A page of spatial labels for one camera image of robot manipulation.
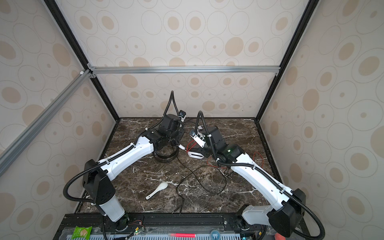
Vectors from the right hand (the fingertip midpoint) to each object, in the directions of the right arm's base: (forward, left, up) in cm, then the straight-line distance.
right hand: (204, 139), depth 76 cm
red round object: (-39, -33, -22) cm, 56 cm away
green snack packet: (-37, +58, -22) cm, 72 cm away
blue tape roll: (-38, -4, -24) cm, 45 cm away
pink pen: (-38, +12, -24) cm, 47 cm away
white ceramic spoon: (-15, +25, -24) cm, 38 cm away
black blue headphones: (+8, +24, -24) cm, 35 cm away
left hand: (+9, +11, +2) cm, 14 cm away
